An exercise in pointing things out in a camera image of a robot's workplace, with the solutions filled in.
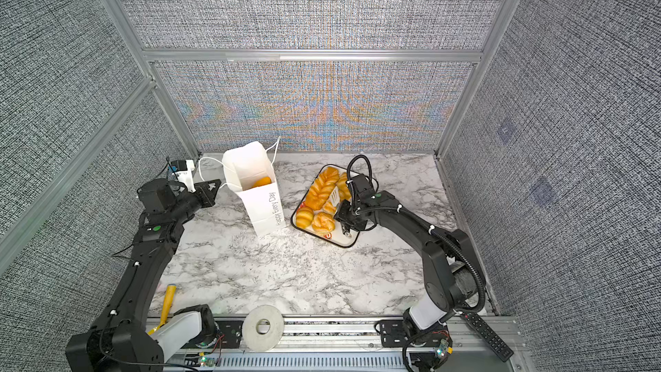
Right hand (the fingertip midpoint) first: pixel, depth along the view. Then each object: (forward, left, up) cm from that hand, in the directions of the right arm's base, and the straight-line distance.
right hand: (337, 218), depth 88 cm
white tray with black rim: (-3, 0, -9) cm, 9 cm away
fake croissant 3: (+17, +29, -1) cm, 34 cm away
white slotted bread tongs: (+8, +1, 0) cm, 8 cm away
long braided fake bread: (+17, +6, -5) cm, 19 cm away
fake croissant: (+14, -3, -4) cm, 15 cm away
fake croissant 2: (+4, +12, -5) cm, 14 cm away
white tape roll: (-35, +23, -8) cm, 42 cm away
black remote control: (-34, -43, -9) cm, 55 cm away
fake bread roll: (+8, +3, -5) cm, 10 cm away
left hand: (+3, +35, +17) cm, 39 cm away
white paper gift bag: (+18, +32, +6) cm, 38 cm away
